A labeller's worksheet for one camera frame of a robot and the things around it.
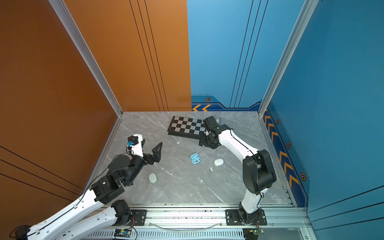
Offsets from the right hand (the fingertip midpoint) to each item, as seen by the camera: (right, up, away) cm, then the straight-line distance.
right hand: (201, 143), depth 89 cm
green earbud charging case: (-28, -19, -5) cm, 34 cm away
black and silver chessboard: (-10, +10, +17) cm, 22 cm away
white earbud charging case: (+11, -12, +3) cm, 16 cm away
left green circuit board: (-39, -41, -18) cm, 59 cm away
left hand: (-23, +3, -21) cm, 31 cm away
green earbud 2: (+6, -15, 0) cm, 16 cm away
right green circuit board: (+25, -39, -20) cm, 51 cm away
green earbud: (-16, -1, +12) cm, 20 cm away
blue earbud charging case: (-4, -10, +3) cm, 11 cm away
